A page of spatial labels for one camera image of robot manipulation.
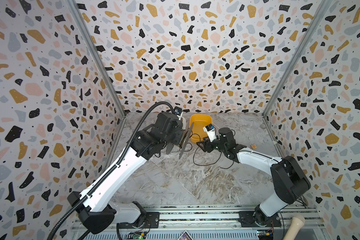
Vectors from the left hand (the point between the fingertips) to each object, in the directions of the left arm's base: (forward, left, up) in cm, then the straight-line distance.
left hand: (177, 125), depth 67 cm
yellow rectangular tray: (+33, -15, -34) cm, 49 cm away
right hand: (+6, -11, -19) cm, 23 cm away
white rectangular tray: (+10, -2, -6) cm, 12 cm away
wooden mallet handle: (-35, -55, -32) cm, 73 cm away
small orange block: (+11, -51, -36) cm, 63 cm away
